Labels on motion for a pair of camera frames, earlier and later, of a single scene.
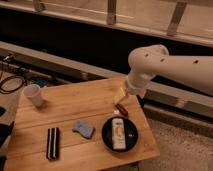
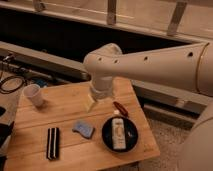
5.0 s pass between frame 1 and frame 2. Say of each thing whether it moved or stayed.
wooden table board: stayed
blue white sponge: stayed
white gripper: moved
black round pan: stayed
